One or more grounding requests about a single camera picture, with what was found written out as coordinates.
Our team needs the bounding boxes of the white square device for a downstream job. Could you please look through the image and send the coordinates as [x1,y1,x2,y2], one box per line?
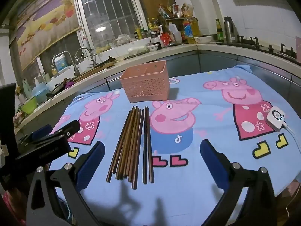
[266,106,285,132]

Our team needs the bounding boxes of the green glass bottle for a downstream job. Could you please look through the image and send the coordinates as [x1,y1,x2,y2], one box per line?
[215,18,224,42]

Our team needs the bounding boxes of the red snack packet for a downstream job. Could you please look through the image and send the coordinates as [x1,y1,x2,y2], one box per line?
[160,33,173,47]

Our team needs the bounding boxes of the black gas stove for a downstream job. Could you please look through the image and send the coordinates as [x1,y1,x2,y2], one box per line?
[216,35,300,65]

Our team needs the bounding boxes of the blue cartoon pig towel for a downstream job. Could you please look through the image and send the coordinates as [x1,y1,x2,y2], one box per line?
[50,65,300,225]

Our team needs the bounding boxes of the brown wooden chopstick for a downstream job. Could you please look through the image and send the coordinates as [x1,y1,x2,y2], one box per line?
[132,109,144,190]
[116,106,138,180]
[106,110,133,183]
[111,106,136,175]
[128,108,141,183]
[123,106,139,178]

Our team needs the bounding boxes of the barred window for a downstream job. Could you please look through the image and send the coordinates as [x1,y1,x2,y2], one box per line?
[76,0,147,48]

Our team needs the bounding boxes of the chrome kitchen faucet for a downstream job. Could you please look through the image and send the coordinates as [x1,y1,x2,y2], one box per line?
[52,50,81,76]

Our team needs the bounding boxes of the white cable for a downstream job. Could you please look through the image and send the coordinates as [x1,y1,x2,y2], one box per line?
[281,121,301,154]

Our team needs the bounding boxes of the wooden cutting board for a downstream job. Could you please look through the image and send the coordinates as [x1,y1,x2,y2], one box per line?
[72,61,116,83]

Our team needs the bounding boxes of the white plastic jug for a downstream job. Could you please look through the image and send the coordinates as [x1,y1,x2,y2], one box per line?
[168,22,183,44]

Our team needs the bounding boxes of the yellow cooking oil bottle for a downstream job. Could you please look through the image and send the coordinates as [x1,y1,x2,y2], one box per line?
[183,16,201,44]

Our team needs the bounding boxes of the pink perforated utensil basket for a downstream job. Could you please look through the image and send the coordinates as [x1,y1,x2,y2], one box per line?
[120,60,170,103]

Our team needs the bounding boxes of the blue plastic container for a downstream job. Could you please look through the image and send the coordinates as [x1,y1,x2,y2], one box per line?
[32,83,50,104]

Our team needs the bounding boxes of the dark wooden chopstick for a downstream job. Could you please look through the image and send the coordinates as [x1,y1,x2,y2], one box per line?
[142,107,147,184]
[146,107,155,183]

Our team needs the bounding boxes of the green plastic bowl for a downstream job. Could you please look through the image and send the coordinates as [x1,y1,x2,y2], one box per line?
[21,96,38,114]

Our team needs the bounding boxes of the steel thermos kettle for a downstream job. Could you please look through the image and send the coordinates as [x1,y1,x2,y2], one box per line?
[224,16,238,43]

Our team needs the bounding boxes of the purple cloth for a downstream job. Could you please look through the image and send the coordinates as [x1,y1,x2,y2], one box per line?
[63,78,74,89]

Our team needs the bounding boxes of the black pan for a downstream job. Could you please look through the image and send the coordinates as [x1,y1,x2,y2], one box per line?
[46,81,66,98]

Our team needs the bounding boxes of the white ceramic bowl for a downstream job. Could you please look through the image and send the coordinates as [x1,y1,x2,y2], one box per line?
[194,36,212,44]

